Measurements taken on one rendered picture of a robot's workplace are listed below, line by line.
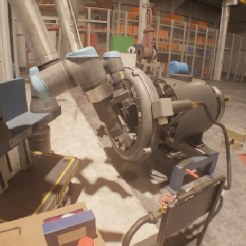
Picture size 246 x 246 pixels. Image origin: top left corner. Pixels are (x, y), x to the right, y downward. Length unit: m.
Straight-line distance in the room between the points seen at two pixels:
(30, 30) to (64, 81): 0.24
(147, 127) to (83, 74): 0.70
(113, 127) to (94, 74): 0.19
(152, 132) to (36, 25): 0.87
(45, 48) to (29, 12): 0.13
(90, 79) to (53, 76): 0.11
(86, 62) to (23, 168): 1.00
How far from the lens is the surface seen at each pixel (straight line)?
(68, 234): 0.63
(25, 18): 0.70
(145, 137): 1.18
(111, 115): 0.59
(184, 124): 1.49
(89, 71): 0.54
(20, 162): 1.36
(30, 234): 0.77
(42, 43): 0.68
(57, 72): 0.55
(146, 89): 1.18
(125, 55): 5.31
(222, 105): 2.01
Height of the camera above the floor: 1.05
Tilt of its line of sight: 21 degrees down
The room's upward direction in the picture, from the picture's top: 2 degrees clockwise
